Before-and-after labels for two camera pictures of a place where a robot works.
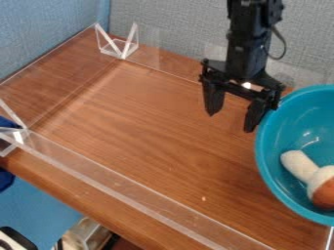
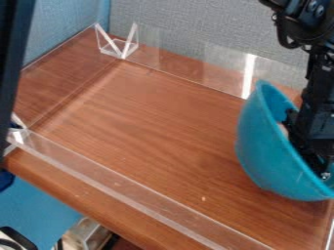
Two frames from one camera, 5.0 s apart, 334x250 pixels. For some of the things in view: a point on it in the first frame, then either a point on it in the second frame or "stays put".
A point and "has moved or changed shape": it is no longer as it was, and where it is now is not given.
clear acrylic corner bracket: [116, 47] stays put
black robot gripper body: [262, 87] -> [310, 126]
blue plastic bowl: [298, 123] has moved or changed shape
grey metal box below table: [87, 235] stays put
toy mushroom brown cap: [316, 177] -> [283, 128]
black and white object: [13, 240] stays put
